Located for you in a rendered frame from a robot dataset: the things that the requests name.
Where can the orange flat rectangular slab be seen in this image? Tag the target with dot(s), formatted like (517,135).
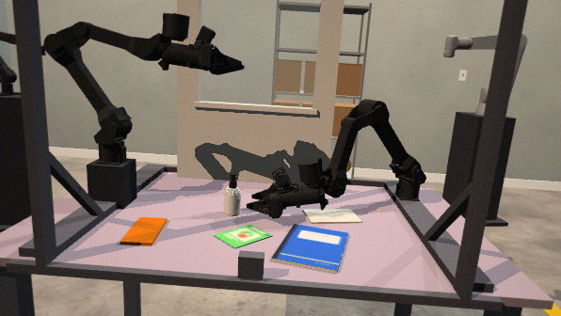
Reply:
(144,231)

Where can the blue notebook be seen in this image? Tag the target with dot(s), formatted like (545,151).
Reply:
(315,248)

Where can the cream sheet of paper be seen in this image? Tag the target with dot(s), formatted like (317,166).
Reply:
(331,216)

